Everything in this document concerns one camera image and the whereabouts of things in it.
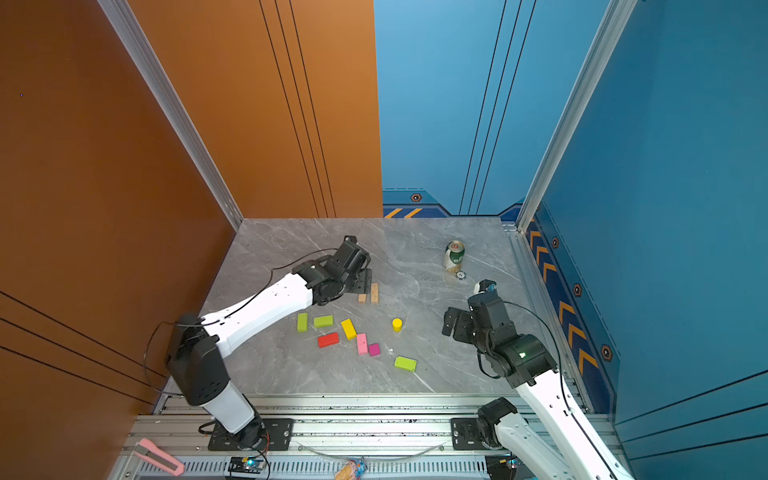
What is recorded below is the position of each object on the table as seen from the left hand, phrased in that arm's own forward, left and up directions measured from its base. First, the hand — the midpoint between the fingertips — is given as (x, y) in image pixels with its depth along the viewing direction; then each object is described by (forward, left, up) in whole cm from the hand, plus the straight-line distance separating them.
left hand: (360, 274), depth 85 cm
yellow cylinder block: (-9, -11, -14) cm, 20 cm away
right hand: (-14, -26, +2) cm, 29 cm away
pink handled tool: (-41, +49, -16) cm, 66 cm away
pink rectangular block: (-14, -1, -15) cm, 21 cm away
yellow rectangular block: (-9, +4, -16) cm, 19 cm away
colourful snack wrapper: (-44, -1, -14) cm, 46 cm away
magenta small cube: (-16, -4, -16) cm, 23 cm away
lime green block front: (-20, -13, -16) cm, 28 cm away
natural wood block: (+1, +1, -15) cm, 15 cm away
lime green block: (-7, +12, -15) cm, 21 cm away
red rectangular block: (-13, +11, -17) cm, 23 cm away
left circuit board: (-43, +25, -18) cm, 53 cm away
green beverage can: (+15, -30, -6) cm, 34 cm away
